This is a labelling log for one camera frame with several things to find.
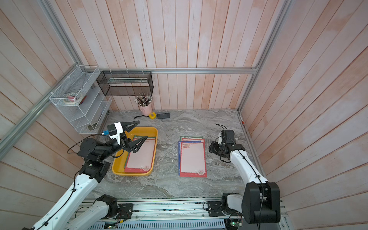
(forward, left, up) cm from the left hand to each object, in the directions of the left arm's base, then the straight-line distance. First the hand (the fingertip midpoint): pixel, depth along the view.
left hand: (143, 130), depth 61 cm
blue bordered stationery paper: (+17, -15, -38) cm, 44 cm away
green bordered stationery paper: (+22, -24, -38) cm, 50 cm away
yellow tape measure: (+41, +7, -36) cm, 55 cm away
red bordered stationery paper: (+2, +8, -35) cm, 36 cm away
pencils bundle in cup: (+52, +15, -27) cm, 60 cm away
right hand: (+9, -36, -29) cm, 47 cm away
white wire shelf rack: (+16, +37, -9) cm, 41 cm away
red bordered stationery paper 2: (+3, -24, -37) cm, 44 cm away
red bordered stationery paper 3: (+19, -32, -37) cm, 52 cm away
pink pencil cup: (+43, +13, -32) cm, 55 cm away
